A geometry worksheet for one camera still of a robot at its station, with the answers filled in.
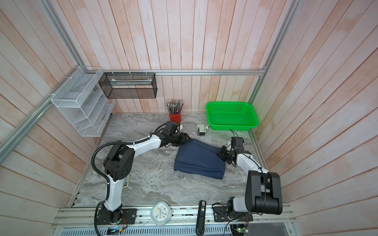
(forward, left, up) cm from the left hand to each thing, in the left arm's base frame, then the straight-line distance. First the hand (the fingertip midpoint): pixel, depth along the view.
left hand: (189, 142), depth 93 cm
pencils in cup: (+23, +10, +9) cm, 27 cm away
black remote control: (-42, -5, -4) cm, 42 cm away
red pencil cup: (+22, +10, -1) cm, 25 cm away
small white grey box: (+13, -9, -3) cm, 16 cm away
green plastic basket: (+31, -35, -7) cm, 47 cm away
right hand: (-5, -18, -3) cm, 19 cm away
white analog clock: (-39, +14, -5) cm, 42 cm away
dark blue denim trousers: (-9, -6, -4) cm, 12 cm away
